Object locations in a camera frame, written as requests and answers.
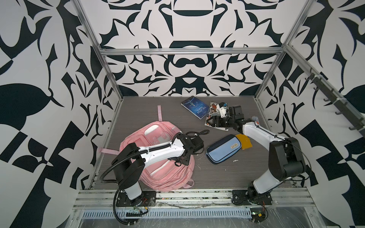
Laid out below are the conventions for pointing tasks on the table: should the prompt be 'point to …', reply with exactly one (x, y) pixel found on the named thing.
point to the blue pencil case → (222, 148)
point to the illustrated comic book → (213, 110)
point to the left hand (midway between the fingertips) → (181, 156)
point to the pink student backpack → (165, 175)
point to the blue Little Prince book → (196, 107)
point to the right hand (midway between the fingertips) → (212, 119)
